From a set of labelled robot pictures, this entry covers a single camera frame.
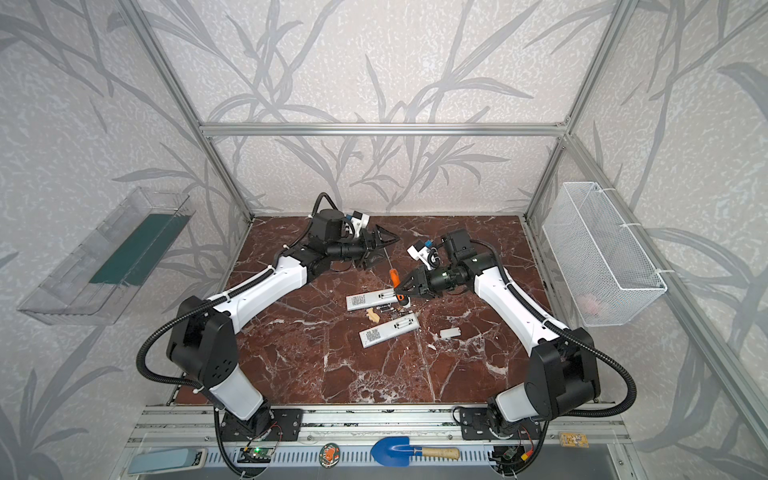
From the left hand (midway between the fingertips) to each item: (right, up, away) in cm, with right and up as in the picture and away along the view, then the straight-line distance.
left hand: (397, 239), depth 77 cm
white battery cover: (+16, -28, +12) cm, 34 cm away
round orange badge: (-16, -51, -8) cm, 54 cm away
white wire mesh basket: (+43, -7, -17) cm, 47 cm away
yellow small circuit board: (+43, -48, -7) cm, 65 cm away
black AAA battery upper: (-4, -22, +17) cm, 28 cm away
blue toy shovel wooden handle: (0, -51, -7) cm, 51 cm away
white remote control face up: (-3, -27, +12) cm, 30 cm away
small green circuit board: (-34, -52, -6) cm, 63 cm away
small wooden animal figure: (-8, -24, +16) cm, 30 cm away
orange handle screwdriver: (-1, -9, -1) cm, 9 cm away
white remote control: (-5, -19, +19) cm, 27 cm away
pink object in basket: (+47, -16, -5) cm, 50 cm away
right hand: (+1, -11, -2) cm, 12 cm away
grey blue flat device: (-56, -51, -10) cm, 76 cm away
